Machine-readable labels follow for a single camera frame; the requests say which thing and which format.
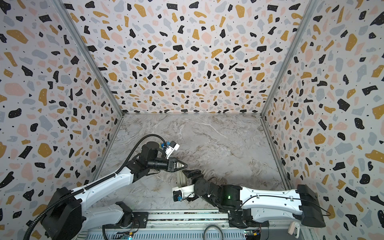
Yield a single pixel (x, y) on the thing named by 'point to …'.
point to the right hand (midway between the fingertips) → (183, 174)
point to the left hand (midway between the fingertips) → (186, 165)
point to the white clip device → (294, 228)
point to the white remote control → (182, 179)
